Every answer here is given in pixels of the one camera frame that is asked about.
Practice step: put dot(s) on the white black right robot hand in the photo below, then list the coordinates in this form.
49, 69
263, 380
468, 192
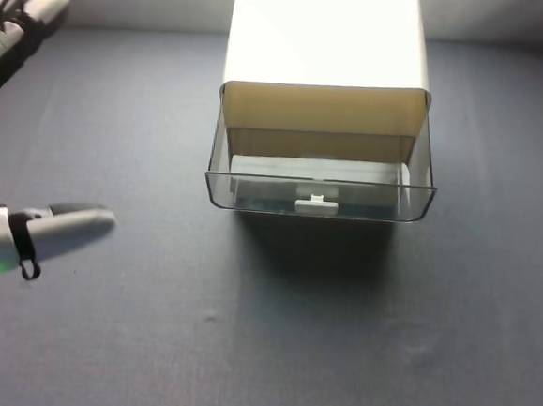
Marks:
72, 223

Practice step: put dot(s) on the white drawer cabinet shell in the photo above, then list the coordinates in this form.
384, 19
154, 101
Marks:
326, 43

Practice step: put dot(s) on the transparent grey drawer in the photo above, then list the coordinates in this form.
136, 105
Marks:
412, 202

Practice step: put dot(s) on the grey table cloth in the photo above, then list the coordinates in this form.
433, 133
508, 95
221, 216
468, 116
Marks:
115, 341

